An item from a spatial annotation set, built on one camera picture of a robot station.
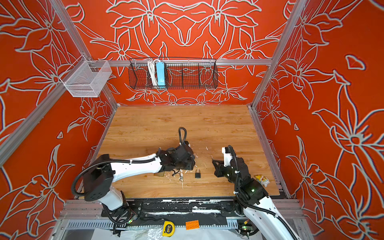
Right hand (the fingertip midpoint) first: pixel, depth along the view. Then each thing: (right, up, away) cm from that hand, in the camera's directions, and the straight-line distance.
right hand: (210, 161), depth 76 cm
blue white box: (-29, +49, +14) cm, 59 cm away
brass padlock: (-28, -10, +9) cm, 31 cm away
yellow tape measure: (-21, -28, -9) cm, 36 cm away
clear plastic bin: (-77, +48, +16) cm, 92 cm away
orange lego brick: (-10, -28, -8) cm, 30 cm away
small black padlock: (-6, -10, +9) cm, 15 cm away
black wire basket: (-17, +53, +22) cm, 60 cm away
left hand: (-8, -2, +5) cm, 10 cm away
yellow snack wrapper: (+29, -10, +2) cm, 30 cm away
